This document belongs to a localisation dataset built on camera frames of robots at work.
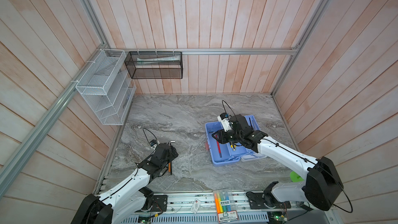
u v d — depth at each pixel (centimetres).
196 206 72
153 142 76
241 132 63
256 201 73
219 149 92
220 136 72
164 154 66
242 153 81
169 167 84
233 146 84
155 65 104
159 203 73
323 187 41
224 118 73
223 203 72
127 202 55
